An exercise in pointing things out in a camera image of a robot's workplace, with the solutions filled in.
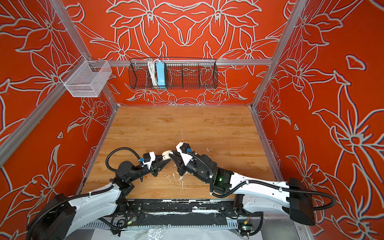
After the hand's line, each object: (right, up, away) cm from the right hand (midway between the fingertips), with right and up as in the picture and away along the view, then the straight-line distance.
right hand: (168, 154), depth 64 cm
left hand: (-1, -3, +7) cm, 7 cm away
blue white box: (-9, +42, +26) cm, 50 cm away
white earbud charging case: (-2, -2, +6) cm, 6 cm away
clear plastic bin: (-56, +41, +28) cm, 75 cm away
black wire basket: (+3, +46, +34) cm, 57 cm away
